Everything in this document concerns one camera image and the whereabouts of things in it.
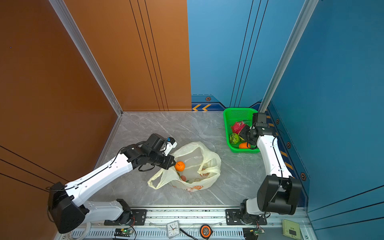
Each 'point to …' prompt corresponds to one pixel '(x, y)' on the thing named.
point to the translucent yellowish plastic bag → (196, 166)
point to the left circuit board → (121, 232)
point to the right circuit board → (251, 233)
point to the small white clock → (172, 229)
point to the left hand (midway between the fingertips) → (176, 162)
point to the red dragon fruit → (237, 126)
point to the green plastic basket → (232, 115)
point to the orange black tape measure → (206, 231)
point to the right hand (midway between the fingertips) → (241, 133)
